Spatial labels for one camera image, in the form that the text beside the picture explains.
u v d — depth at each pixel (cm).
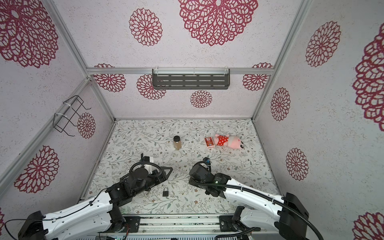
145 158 70
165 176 67
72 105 80
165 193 83
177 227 73
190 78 95
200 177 59
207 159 73
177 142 97
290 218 39
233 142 98
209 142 105
